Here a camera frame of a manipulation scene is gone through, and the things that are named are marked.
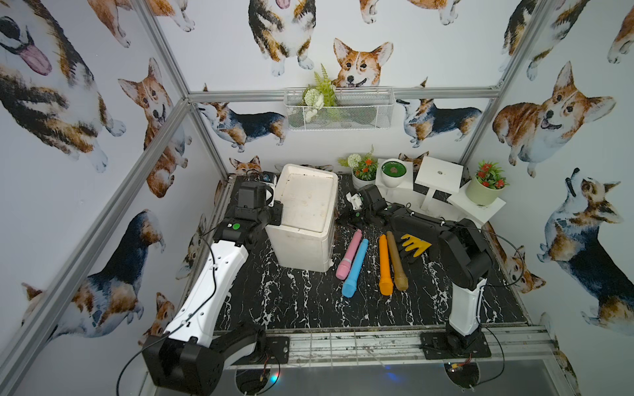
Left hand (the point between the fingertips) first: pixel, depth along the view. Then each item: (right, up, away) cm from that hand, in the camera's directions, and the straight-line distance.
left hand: (277, 199), depth 77 cm
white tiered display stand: (+52, +8, +13) cm, 55 cm away
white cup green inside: (+40, +10, +13) cm, 43 cm away
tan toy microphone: (+41, -28, +6) cm, 50 cm away
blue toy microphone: (+23, -30, +6) cm, 38 cm away
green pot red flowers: (+70, +4, +6) cm, 70 cm away
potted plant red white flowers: (+31, +12, +25) cm, 41 cm away
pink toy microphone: (+21, -24, +9) cm, 34 cm away
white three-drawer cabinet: (+9, -12, -4) cm, 15 cm away
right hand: (+16, -8, +11) cm, 22 cm away
